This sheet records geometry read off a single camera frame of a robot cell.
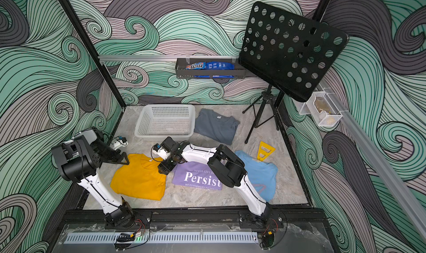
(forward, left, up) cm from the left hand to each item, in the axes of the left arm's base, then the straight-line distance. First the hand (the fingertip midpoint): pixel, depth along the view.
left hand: (121, 161), depth 90 cm
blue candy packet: (+43, -50, +34) cm, 74 cm away
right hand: (-1, -26, -2) cm, 26 cm away
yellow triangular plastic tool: (+8, -82, -1) cm, 82 cm away
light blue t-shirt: (-7, -77, -1) cm, 77 cm away
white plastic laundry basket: (+30, -13, -1) cm, 33 cm away
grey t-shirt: (+24, -57, 0) cm, 62 cm away
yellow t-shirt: (-8, -12, -3) cm, 15 cm away
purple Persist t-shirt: (-7, -42, 0) cm, 43 cm away
